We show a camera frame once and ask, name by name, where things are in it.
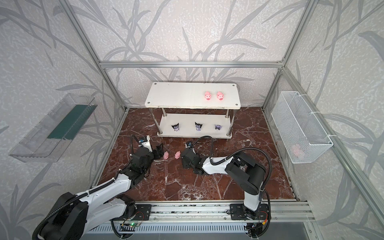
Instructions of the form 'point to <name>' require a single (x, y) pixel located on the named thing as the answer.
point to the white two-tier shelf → (193, 95)
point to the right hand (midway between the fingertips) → (186, 153)
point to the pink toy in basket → (297, 150)
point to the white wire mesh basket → (300, 133)
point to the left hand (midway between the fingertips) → (160, 140)
